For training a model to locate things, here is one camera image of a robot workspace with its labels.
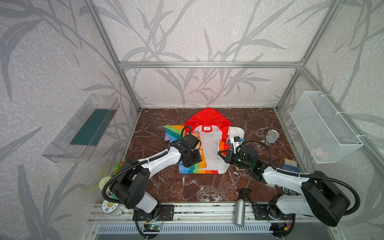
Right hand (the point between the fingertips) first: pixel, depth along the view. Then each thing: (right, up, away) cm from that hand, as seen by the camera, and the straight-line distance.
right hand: (218, 148), depth 83 cm
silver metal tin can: (+37, +5, +15) cm, 41 cm away
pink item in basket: (+48, +1, -10) cm, 49 cm away
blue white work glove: (+45, -11, +7) cm, 47 cm away
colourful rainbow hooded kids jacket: (-2, +9, +25) cm, 27 cm away
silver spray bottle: (+10, -27, -9) cm, 30 cm away
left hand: (-10, -5, +4) cm, 12 cm away
